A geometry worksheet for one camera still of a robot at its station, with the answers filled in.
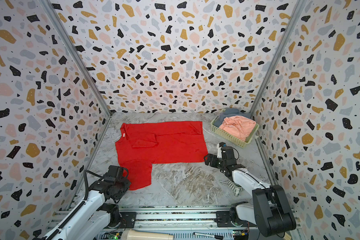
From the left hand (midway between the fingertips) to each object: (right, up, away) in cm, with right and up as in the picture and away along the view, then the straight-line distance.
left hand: (130, 183), depth 84 cm
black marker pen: (+46, -20, -14) cm, 52 cm away
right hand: (+44, +14, +6) cm, 47 cm away
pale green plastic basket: (+59, +26, +17) cm, 67 cm away
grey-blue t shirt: (+63, +42, +28) cm, 81 cm away
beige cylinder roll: (+13, -19, -15) cm, 27 cm away
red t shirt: (0, +20, +17) cm, 26 cm away
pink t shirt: (+66, +32, +17) cm, 75 cm away
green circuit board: (-3, -20, -13) cm, 25 cm away
